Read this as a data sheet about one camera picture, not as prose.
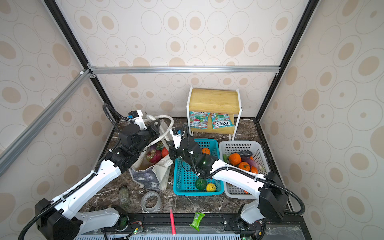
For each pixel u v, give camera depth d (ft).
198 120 3.06
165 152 2.94
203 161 1.82
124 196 2.60
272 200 1.35
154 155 2.87
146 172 2.43
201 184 2.67
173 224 2.38
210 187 2.61
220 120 3.10
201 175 1.74
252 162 2.96
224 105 2.67
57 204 1.29
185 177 2.93
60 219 1.22
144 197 2.59
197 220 2.39
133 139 1.72
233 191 2.74
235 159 2.93
